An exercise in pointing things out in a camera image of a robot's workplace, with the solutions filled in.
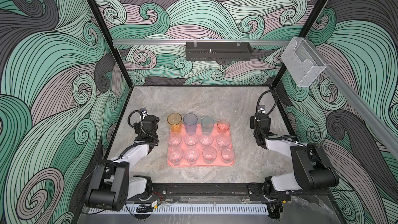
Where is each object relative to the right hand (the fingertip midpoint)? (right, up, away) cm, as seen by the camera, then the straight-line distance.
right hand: (259, 117), depth 91 cm
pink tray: (-36, -15, -5) cm, 39 cm away
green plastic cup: (-32, -4, +1) cm, 32 cm away
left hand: (-69, -1, -4) cm, 69 cm away
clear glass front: (-41, -12, -5) cm, 43 cm away
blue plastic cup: (-42, -1, -7) cm, 42 cm away
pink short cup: (-21, -6, +3) cm, 22 cm away
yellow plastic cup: (-51, -1, -1) cm, 51 cm away
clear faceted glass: (-22, -14, -1) cm, 27 cm away
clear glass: (-51, -12, -4) cm, 53 cm away
